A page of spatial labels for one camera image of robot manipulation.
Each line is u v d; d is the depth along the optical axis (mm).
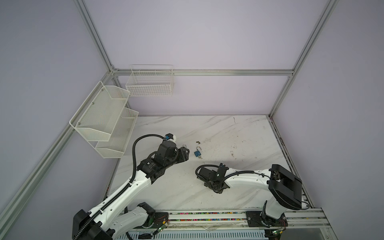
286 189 441
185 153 674
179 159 673
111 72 905
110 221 395
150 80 959
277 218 614
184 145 1017
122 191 443
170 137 685
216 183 607
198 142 1042
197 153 983
